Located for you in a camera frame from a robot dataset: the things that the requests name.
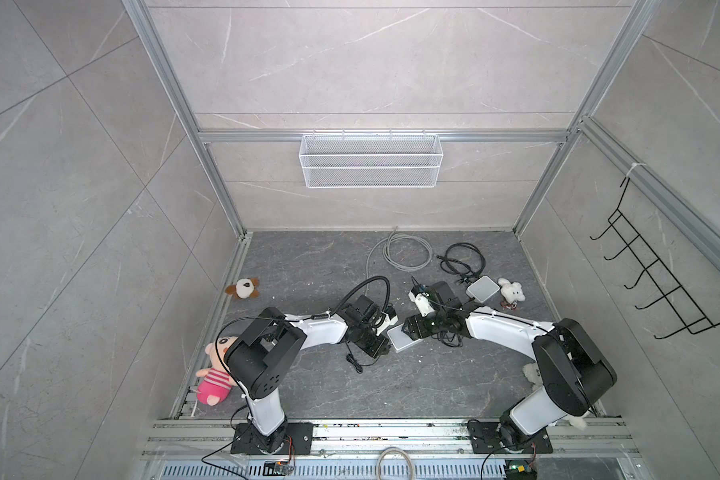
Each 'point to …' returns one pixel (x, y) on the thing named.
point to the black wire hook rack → (692, 318)
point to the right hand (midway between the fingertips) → (412, 322)
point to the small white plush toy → (512, 291)
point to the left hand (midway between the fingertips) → (386, 344)
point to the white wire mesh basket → (370, 161)
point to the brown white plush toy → (244, 288)
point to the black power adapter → (350, 358)
